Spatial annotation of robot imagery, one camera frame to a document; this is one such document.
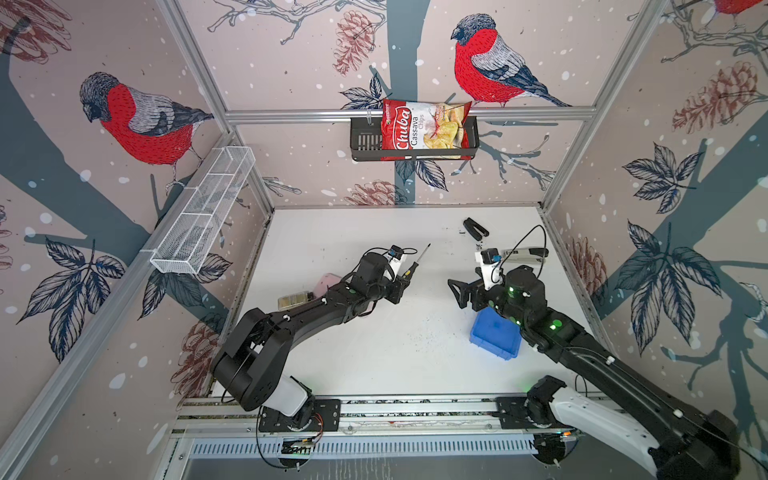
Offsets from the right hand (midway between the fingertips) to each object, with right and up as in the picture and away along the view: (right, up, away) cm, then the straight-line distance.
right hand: (459, 280), depth 76 cm
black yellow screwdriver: (-12, +1, +10) cm, 16 cm away
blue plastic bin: (+13, -18, +12) cm, 25 cm away
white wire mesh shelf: (-67, +11, -5) cm, 68 cm away
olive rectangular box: (-49, -9, +16) cm, 52 cm away
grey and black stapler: (+29, +5, +25) cm, 39 cm away
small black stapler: (+13, +14, +37) cm, 41 cm away
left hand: (-13, -2, +9) cm, 16 cm away
